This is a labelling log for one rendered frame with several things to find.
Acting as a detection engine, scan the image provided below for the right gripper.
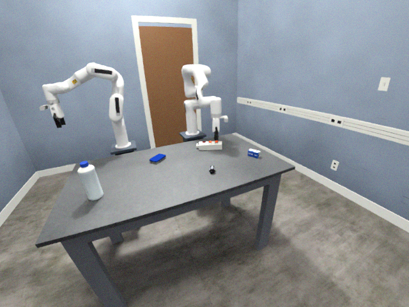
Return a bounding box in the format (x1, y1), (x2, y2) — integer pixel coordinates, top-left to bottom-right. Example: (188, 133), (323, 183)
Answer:
(49, 103), (66, 128)

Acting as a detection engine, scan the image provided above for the white bottle with blue cap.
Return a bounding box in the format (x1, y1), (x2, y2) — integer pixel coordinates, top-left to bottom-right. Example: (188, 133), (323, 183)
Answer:
(77, 161), (104, 201)

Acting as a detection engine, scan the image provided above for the white power strip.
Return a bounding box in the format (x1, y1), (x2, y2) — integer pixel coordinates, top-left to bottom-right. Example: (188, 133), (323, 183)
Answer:
(196, 141), (222, 150)

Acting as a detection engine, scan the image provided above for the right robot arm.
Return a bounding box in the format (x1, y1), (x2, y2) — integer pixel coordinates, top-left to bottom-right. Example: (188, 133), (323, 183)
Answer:
(39, 63), (131, 149)

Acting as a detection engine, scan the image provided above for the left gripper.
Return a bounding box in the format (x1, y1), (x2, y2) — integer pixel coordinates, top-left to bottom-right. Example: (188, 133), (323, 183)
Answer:
(212, 118), (220, 141)

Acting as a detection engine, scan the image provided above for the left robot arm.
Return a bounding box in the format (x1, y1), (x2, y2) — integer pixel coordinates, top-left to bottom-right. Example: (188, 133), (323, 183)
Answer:
(181, 65), (228, 136)

